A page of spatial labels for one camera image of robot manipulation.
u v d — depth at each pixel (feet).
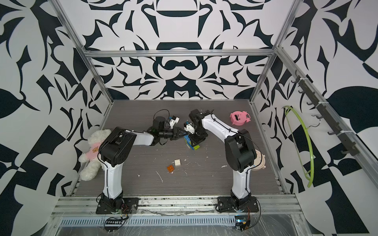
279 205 2.50
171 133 2.84
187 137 2.98
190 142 2.87
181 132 2.99
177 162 2.86
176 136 2.83
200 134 2.53
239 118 3.45
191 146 2.86
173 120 3.00
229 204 2.43
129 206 2.42
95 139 2.86
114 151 1.78
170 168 2.79
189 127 2.79
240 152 1.65
